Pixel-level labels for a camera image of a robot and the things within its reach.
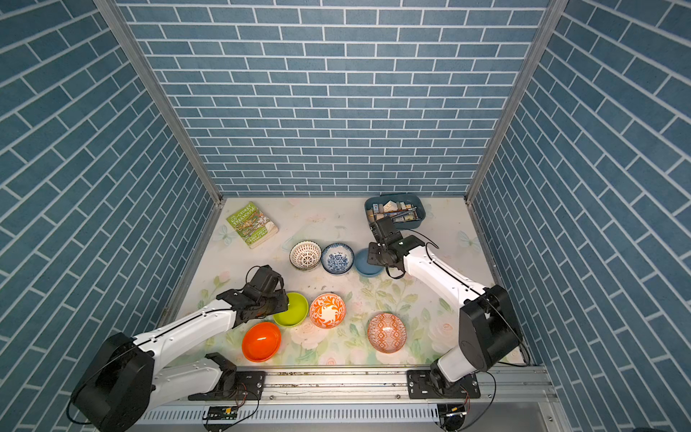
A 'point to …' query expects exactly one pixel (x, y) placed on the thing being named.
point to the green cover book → (252, 225)
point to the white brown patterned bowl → (305, 255)
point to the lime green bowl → (296, 313)
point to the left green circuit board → (220, 413)
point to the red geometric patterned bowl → (387, 332)
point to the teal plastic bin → (408, 198)
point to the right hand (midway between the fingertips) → (375, 255)
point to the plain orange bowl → (261, 341)
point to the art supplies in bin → (398, 211)
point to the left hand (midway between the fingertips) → (291, 302)
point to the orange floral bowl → (327, 310)
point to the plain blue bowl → (364, 268)
